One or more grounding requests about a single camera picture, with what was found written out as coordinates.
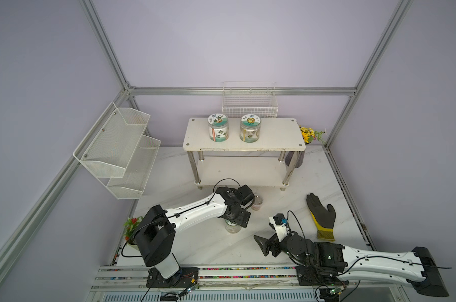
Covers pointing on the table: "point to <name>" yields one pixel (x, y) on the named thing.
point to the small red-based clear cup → (257, 203)
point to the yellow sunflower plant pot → (308, 135)
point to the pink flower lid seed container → (231, 227)
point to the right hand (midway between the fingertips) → (263, 233)
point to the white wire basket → (242, 97)
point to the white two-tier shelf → (268, 162)
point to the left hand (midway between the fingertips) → (233, 220)
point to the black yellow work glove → (324, 218)
